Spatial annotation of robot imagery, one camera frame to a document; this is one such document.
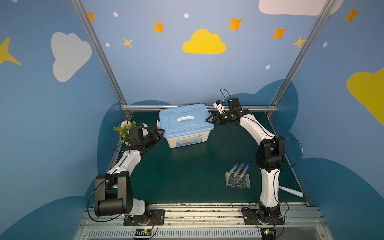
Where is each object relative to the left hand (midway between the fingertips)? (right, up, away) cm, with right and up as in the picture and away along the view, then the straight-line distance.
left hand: (161, 133), depth 89 cm
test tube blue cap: (+45, -23, -3) cm, 51 cm away
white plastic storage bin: (+16, -5, +8) cm, 19 cm away
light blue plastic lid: (+14, +8, +5) cm, 17 cm away
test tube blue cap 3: (+41, -22, -4) cm, 47 cm away
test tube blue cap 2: (+48, -17, -12) cm, 53 cm away
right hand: (+30, +9, +5) cm, 32 cm away
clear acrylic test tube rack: (+45, -28, -4) cm, 53 cm away
